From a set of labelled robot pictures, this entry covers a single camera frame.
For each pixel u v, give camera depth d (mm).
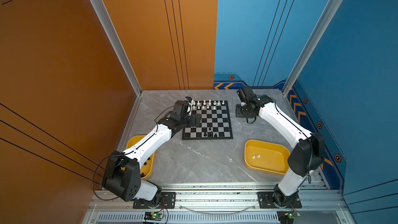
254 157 850
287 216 706
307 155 440
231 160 867
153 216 707
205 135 934
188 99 754
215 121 1010
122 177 417
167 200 738
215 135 934
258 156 854
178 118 642
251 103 610
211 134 931
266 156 854
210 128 966
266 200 726
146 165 846
